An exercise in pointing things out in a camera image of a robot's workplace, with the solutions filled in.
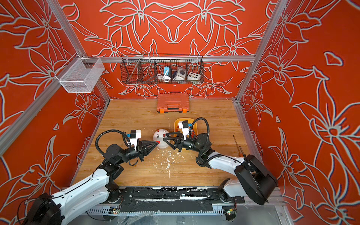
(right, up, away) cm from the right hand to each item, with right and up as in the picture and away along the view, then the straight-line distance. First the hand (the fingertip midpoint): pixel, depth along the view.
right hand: (163, 140), depth 67 cm
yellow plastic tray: (+6, +3, +33) cm, 33 cm away
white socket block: (+17, +39, +27) cm, 50 cm away
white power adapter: (+9, +39, +23) cm, 47 cm away
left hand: (-3, -2, 0) cm, 3 cm away
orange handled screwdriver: (+47, -13, +19) cm, 52 cm away
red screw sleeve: (-2, -1, 0) cm, 2 cm away
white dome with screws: (-4, 0, +16) cm, 17 cm away
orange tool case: (+3, +21, +44) cm, 49 cm away
